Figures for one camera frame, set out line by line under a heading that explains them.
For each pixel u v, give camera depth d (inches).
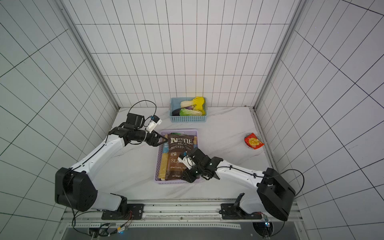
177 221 28.1
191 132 38.5
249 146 36.3
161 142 28.8
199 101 44.7
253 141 37.2
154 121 28.6
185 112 42.0
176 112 44.6
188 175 26.9
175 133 38.4
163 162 31.6
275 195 16.2
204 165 24.4
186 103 46.3
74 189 16.2
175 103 47.0
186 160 27.4
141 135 27.0
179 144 33.5
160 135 28.5
